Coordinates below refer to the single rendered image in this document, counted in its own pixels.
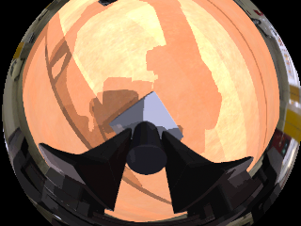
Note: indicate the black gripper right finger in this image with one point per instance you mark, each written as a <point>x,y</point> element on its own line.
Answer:
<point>190,176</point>

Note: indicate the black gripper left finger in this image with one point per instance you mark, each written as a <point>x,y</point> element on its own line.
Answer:
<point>98,170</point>

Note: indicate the dark grey cylinder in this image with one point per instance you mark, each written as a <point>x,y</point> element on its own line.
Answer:
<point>146,154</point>

